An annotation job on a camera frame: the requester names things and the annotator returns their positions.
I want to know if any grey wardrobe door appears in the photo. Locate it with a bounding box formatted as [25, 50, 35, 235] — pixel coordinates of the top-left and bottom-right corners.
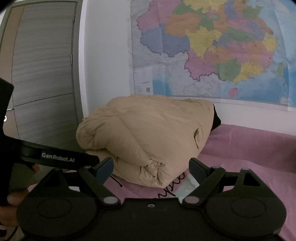
[1, 1, 83, 151]

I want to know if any colourful wall map poster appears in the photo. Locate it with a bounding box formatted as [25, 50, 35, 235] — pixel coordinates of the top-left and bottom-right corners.
[128, 1, 295, 109]

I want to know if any tan puffer down jacket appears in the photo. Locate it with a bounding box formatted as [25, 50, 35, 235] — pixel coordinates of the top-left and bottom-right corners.
[76, 95, 219, 188]

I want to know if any person's left hand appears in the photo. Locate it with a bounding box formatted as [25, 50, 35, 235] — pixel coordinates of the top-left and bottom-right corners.
[0, 163, 41, 227]

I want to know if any pink floral bed sheet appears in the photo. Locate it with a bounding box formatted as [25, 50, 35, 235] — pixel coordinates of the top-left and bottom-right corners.
[28, 123, 296, 241]

